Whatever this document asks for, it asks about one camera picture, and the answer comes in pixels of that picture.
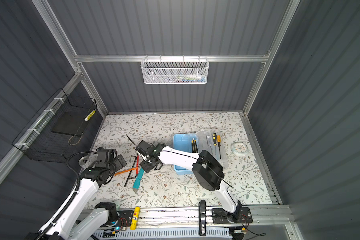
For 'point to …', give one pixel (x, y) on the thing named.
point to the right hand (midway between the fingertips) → (148, 166)
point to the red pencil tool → (137, 164)
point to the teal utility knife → (136, 185)
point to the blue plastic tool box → (212, 140)
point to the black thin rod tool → (130, 171)
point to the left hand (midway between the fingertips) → (115, 163)
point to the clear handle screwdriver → (209, 142)
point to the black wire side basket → (54, 132)
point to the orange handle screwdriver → (219, 139)
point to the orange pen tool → (126, 171)
